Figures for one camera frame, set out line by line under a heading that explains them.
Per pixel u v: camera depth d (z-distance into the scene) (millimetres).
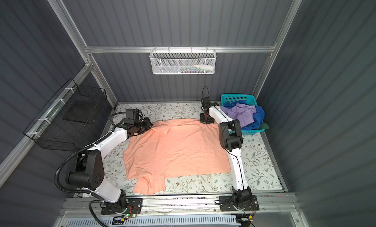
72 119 747
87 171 455
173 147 947
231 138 647
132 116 711
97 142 512
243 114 948
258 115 948
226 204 735
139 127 768
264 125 915
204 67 861
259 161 889
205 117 934
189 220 771
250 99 1119
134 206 725
